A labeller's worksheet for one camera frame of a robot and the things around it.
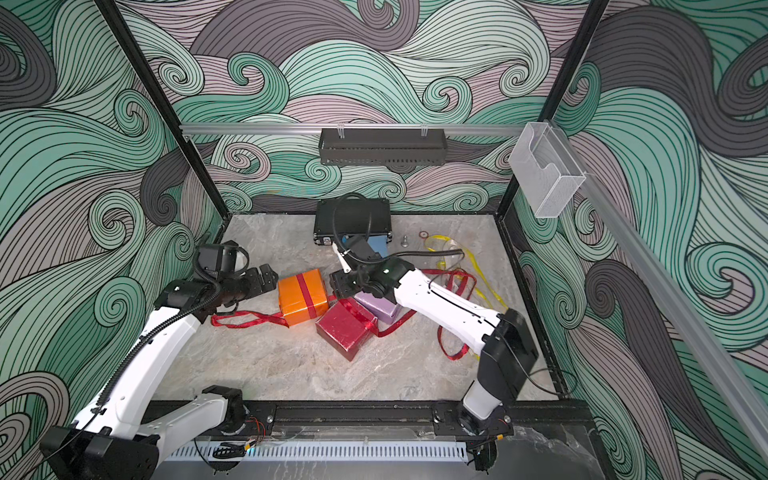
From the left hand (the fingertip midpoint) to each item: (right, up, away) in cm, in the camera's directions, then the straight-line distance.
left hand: (261, 278), depth 77 cm
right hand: (+20, -1, +1) cm, 20 cm away
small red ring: (+48, +12, +38) cm, 62 cm away
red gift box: (+22, -15, +5) cm, 27 cm away
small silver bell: (+41, +8, +33) cm, 53 cm away
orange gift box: (+8, -7, +11) cm, 16 cm away
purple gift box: (+33, -10, +9) cm, 35 cm away
